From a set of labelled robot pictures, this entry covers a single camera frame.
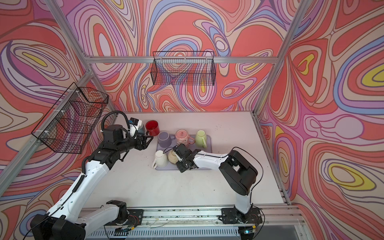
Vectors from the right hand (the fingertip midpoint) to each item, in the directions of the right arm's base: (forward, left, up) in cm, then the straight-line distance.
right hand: (184, 167), depth 91 cm
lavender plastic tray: (+1, +8, +1) cm, 9 cm away
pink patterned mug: (+15, 0, +12) cm, 19 cm away
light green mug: (+15, -11, +9) cm, 21 cm away
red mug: (+31, +23, +4) cm, 38 cm away
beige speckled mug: (+3, +6, +8) cm, 11 cm away
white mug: (+1, +13, +8) cm, 15 cm away
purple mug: (+15, +12, +9) cm, 21 cm away
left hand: (+7, +16, +25) cm, 31 cm away
